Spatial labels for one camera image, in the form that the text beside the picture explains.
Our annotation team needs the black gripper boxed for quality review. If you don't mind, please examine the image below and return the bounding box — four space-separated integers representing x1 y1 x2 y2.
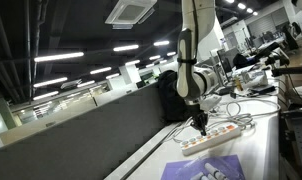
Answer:
190 105 209 137

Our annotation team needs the white six-socket power strip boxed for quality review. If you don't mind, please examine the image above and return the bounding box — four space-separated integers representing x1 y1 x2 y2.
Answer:
179 122 242 157

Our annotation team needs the black backpack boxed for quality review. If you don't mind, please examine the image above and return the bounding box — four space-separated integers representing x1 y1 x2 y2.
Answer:
157 69 194 123

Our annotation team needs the black computer monitor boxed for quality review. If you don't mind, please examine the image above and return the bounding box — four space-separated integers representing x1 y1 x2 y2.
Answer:
216 48 234 75

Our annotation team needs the black flat tablet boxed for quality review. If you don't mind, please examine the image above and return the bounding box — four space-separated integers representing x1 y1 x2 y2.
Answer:
250 84 276 95

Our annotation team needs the long ceiling tube light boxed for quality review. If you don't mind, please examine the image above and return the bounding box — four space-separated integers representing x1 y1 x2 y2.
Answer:
112 44 140 53
33 51 85 63
32 76 69 89
153 40 171 47
124 59 142 67
76 79 97 89
89 66 113 75
32 90 60 101

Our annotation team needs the perforated metal rack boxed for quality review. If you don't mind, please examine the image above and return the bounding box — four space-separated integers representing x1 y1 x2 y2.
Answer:
280 109 302 180

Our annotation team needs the grey desk partition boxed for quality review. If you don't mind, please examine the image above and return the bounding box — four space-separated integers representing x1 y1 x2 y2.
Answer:
0 82 179 180

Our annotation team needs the ceiling air conditioner unit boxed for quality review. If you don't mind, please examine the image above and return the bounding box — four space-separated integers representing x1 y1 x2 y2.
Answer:
104 0 158 30

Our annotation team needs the grey power strip cable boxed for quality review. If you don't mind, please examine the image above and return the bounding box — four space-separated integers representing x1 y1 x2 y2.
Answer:
164 95 282 144

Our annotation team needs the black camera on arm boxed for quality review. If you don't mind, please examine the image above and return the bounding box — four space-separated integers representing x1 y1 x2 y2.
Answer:
254 41 302 78

